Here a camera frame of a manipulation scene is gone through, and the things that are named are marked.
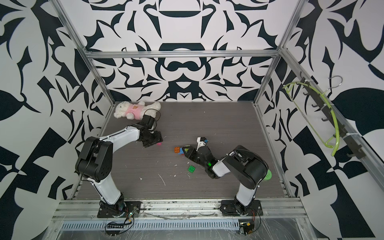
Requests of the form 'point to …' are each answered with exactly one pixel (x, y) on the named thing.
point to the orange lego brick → (177, 149)
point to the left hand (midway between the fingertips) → (158, 138)
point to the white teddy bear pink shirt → (137, 111)
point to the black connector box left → (113, 226)
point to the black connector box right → (248, 227)
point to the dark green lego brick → (191, 168)
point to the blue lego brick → (181, 151)
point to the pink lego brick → (159, 143)
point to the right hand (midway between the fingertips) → (182, 148)
